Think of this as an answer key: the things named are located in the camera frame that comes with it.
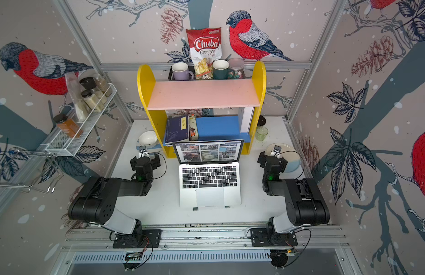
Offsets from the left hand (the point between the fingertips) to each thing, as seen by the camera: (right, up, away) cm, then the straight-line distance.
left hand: (148, 151), depth 93 cm
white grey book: (+54, +20, -8) cm, 58 cm away
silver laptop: (+35, -10, -9) cm, 37 cm away
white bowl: (-6, +7, +14) cm, 17 cm away
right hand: (+69, -1, 0) cm, 69 cm away
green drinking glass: (+68, +10, +17) cm, 71 cm away
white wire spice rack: (-30, -6, -26) cm, 40 cm away
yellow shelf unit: (+28, +27, +29) cm, 49 cm away
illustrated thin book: (+25, +12, +2) cm, 28 cm away
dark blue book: (+16, +12, +2) cm, 20 cm away
